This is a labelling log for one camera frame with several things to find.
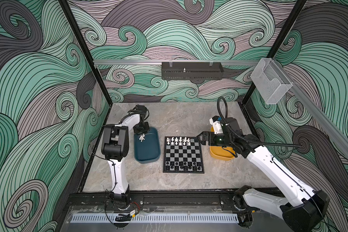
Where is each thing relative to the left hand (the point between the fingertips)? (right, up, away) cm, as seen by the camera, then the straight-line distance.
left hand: (144, 131), depth 99 cm
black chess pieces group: (+26, -19, -15) cm, 36 cm away
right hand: (+36, -1, -24) cm, 44 cm away
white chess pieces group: (+25, -7, -4) cm, 26 cm away
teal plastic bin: (+4, -12, -9) cm, 16 cm away
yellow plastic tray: (+49, -12, -12) cm, 52 cm away
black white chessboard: (+26, -14, -9) cm, 31 cm away
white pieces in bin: (-2, -4, -1) cm, 5 cm away
